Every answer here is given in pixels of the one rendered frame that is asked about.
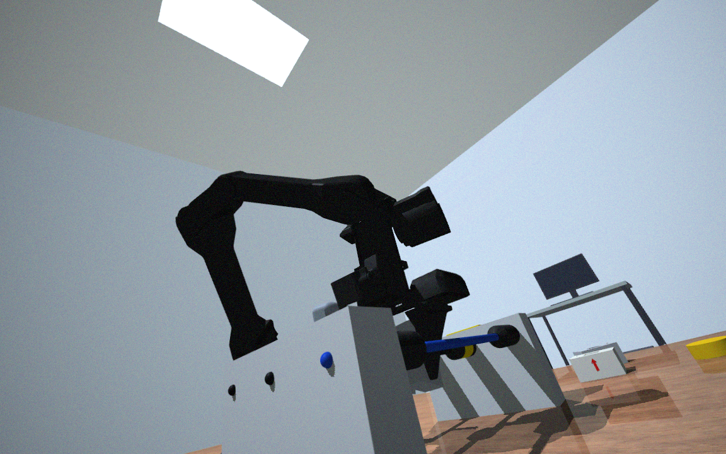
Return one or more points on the yellow disc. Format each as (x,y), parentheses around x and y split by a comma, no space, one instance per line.
(708,348)

